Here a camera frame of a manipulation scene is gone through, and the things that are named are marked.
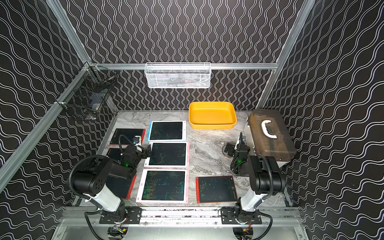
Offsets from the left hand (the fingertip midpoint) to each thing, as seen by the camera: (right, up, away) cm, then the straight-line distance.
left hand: (141, 142), depth 94 cm
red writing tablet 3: (-7, -23, -12) cm, 27 cm away
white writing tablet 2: (+16, -23, -10) cm, 30 cm away
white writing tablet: (+17, -8, +1) cm, 19 cm away
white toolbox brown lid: (+73, +6, -13) cm, 74 cm away
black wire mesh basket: (-34, +30, -1) cm, 46 cm away
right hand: (+61, -1, +2) cm, 61 cm away
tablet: (+13, +7, +16) cm, 22 cm away
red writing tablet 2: (-18, -7, +4) cm, 20 cm away
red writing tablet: (-2, +5, -19) cm, 20 cm away
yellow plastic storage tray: (+48, +19, +26) cm, 58 cm away
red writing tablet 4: (+45, -25, -10) cm, 53 cm away
